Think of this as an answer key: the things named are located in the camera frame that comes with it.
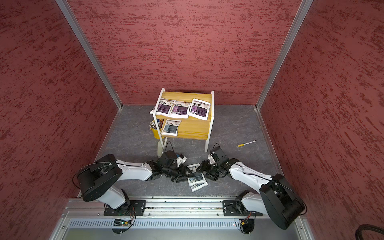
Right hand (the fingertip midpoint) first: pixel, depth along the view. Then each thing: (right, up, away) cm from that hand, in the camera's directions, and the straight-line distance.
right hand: (199, 176), depth 82 cm
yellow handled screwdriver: (+32, +16, +16) cm, 39 cm away
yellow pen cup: (-29, +22, +15) cm, 40 cm away
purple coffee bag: (-18, +38, -9) cm, 43 cm away
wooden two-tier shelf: (-5, +27, +5) cm, 28 cm away
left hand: (-4, -1, -3) cm, 5 cm away
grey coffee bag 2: (-3, +3, +5) cm, 7 cm away
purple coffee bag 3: (0, +37, -10) cm, 39 cm away
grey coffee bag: (-17, +27, +4) cm, 32 cm away
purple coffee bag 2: (-10, +37, -11) cm, 40 cm away
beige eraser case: (-25, +13, +10) cm, 30 cm away
